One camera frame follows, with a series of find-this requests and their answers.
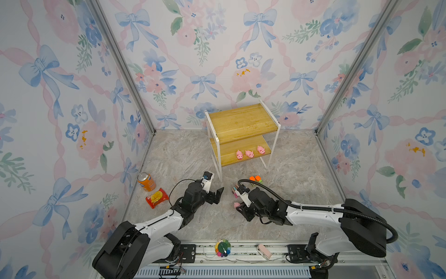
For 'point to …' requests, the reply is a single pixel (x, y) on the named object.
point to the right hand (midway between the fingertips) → (237, 205)
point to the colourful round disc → (222, 248)
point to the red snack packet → (157, 198)
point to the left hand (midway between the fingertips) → (215, 183)
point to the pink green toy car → (236, 185)
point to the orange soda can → (147, 181)
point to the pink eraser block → (266, 254)
